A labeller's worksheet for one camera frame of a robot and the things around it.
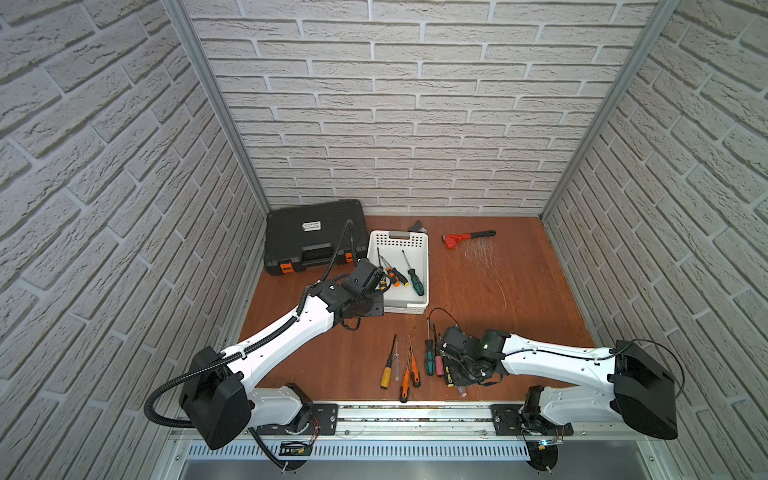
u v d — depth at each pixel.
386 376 0.79
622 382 0.42
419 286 0.95
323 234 1.06
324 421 0.74
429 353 0.83
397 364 0.83
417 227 1.14
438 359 0.82
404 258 1.06
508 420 0.74
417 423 0.74
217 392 0.39
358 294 0.59
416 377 0.79
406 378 0.79
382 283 0.97
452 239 1.10
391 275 1.00
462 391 0.77
